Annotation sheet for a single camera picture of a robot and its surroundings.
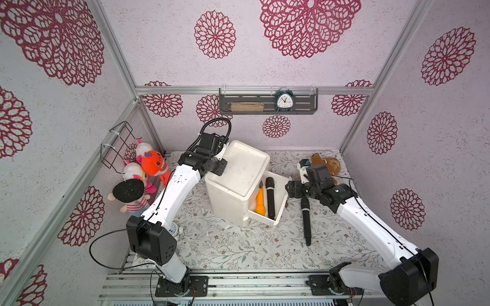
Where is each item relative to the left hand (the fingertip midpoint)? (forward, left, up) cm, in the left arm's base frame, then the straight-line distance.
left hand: (217, 164), depth 82 cm
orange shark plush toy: (+5, +31, -5) cm, 32 cm away
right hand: (-8, -32, -4) cm, 33 cm away
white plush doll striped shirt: (0, +38, -4) cm, 39 cm away
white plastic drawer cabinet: (-16, -6, +1) cm, 17 cm away
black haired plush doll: (-13, +34, -2) cm, 36 cm away
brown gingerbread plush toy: (+13, -60, -17) cm, 63 cm away
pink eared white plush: (+14, +39, -4) cm, 42 cm away
